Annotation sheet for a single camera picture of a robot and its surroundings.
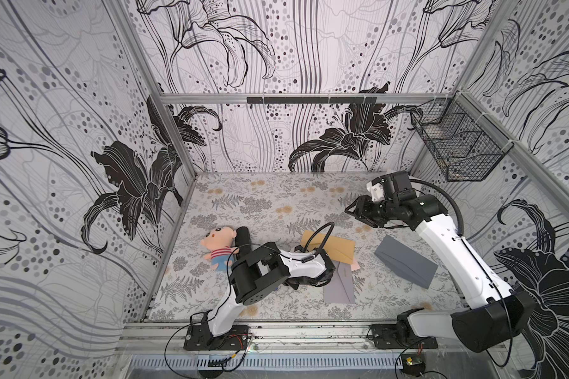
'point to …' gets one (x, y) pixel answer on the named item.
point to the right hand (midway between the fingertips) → (351, 210)
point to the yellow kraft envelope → (338, 249)
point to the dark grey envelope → (405, 263)
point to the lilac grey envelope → (340, 288)
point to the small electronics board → (413, 364)
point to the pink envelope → (355, 265)
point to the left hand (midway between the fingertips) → (273, 278)
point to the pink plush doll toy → (220, 242)
